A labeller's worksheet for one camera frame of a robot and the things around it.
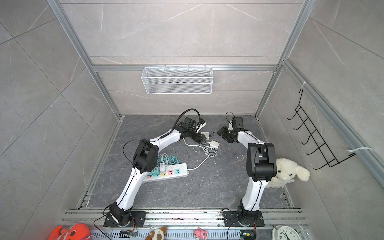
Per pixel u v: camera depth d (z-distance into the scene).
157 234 0.67
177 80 1.01
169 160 0.95
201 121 0.91
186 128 0.84
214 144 1.01
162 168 0.83
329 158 0.60
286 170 0.70
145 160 0.62
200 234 0.67
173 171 0.88
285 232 0.67
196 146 1.01
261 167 0.52
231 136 0.88
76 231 0.64
